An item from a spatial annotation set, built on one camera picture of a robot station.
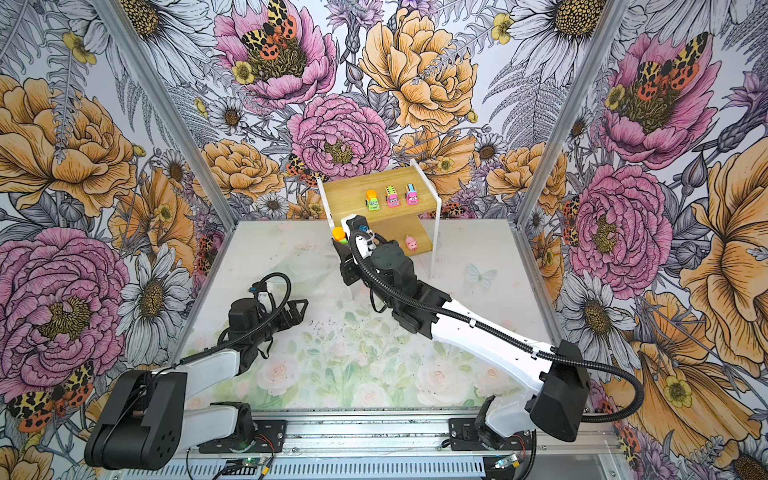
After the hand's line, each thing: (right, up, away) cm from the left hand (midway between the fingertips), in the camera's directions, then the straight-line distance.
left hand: (297, 312), depth 91 cm
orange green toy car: (+23, +32, -13) cm, 41 cm away
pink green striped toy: (+29, +33, -12) cm, 45 cm away
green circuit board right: (+56, -31, -20) cm, 67 cm away
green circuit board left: (-4, -31, -20) cm, 37 cm away
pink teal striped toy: (+33, +33, -12) cm, 48 cm away
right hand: (+17, +19, -23) cm, 35 cm away
